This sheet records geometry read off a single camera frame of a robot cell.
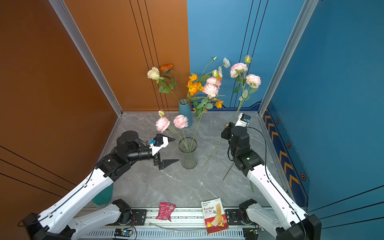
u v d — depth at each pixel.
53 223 0.38
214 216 0.71
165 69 0.89
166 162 0.61
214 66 0.89
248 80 0.66
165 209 0.75
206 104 0.70
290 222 0.38
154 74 0.79
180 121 0.72
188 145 0.81
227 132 0.65
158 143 0.51
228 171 0.89
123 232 0.71
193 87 0.80
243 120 0.60
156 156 0.57
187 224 0.72
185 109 1.00
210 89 0.65
